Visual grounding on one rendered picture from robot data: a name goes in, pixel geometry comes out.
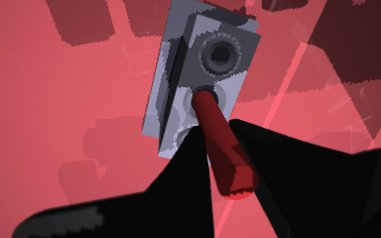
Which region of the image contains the dark red peg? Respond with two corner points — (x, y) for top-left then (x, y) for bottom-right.
(192, 91), (259, 200)

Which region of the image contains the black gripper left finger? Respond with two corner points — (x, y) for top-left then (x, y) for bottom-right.
(11, 125), (215, 238)

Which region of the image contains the grey flat base plate with two pins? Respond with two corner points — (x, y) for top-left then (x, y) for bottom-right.
(142, 0), (260, 138)

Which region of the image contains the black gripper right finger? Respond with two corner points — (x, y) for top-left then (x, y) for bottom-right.
(228, 118), (381, 238)

